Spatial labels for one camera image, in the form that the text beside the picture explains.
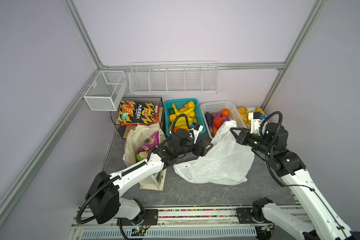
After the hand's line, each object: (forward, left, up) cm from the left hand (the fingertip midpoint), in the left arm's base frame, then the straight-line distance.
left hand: (208, 145), depth 73 cm
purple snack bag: (+9, +29, -8) cm, 31 cm away
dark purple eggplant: (+35, -9, -20) cm, 41 cm away
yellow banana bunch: (+29, +12, -16) cm, 36 cm away
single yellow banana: (+40, +9, -17) cm, 44 cm away
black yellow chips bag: (+28, +43, -3) cm, 51 cm away
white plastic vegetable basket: (+45, -16, -18) cm, 51 cm away
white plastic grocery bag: (-3, -13, -15) cm, 20 cm away
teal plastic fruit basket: (+49, +13, -17) cm, 53 cm away
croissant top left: (+41, -36, -20) cm, 58 cm away
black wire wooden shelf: (+26, +53, -18) cm, 61 cm away
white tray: (+44, -44, -22) cm, 66 cm away
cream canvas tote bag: (+11, +39, -5) cm, 41 cm away
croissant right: (+43, -51, -22) cm, 71 cm away
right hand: (+2, -10, +10) cm, 14 cm away
